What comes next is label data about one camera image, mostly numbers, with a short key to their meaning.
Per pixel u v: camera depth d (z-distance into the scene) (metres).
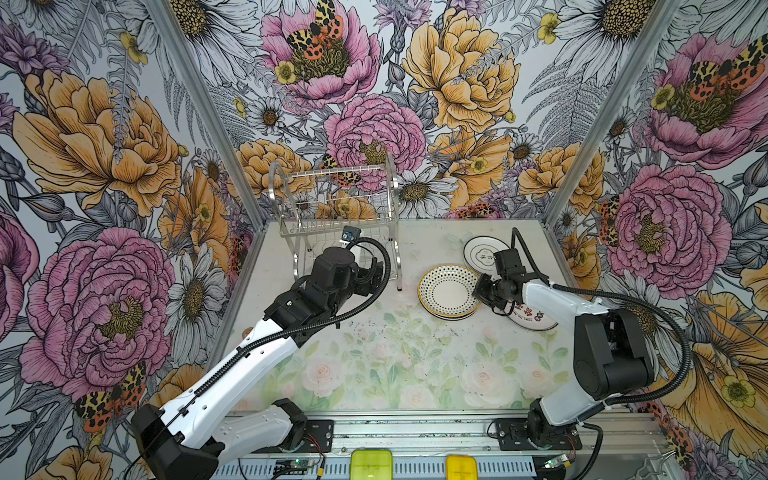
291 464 0.71
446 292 0.98
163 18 0.72
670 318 0.73
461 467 0.70
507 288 0.70
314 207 1.23
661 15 0.72
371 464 0.69
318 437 0.73
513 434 0.74
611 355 0.46
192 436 0.38
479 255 1.08
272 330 0.46
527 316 0.94
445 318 0.90
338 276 0.52
